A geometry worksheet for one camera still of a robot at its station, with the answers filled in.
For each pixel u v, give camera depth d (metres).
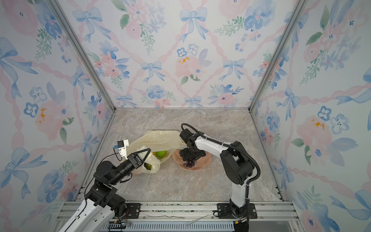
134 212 0.73
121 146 0.63
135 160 0.61
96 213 0.52
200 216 0.73
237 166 0.49
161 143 0.90
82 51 0.85
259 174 0.46
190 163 0.86
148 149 0.67
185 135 0.75
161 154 0.90
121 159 0.63
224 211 0.73
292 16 0.72
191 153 0.78
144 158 0.65
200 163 0.89
